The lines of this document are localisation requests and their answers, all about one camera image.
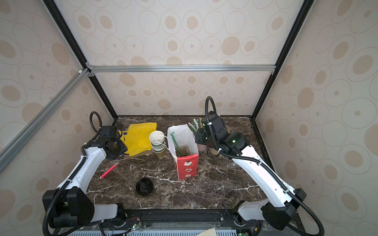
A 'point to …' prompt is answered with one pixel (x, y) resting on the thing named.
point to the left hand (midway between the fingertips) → (127, 147)
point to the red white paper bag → (186, 167)
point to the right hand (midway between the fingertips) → (203, 133)
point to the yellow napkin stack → (137, 137)
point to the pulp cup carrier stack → (214, 151)
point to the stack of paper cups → (158, 142)
